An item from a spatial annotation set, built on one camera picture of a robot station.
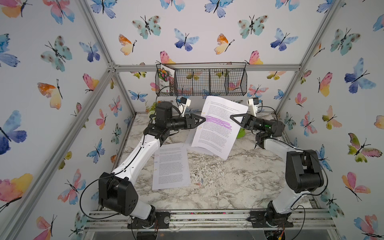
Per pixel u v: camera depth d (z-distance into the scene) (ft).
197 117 2.33
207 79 3.18
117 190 1.34
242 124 2.27
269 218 2.21
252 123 2.17
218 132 2.48
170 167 3.01
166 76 2.90
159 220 2.40
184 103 2.19
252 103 2.20
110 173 1.41
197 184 2.83
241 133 3.51
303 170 1.57
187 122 2.08
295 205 1.87
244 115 2.27
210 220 2.47
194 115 2.17
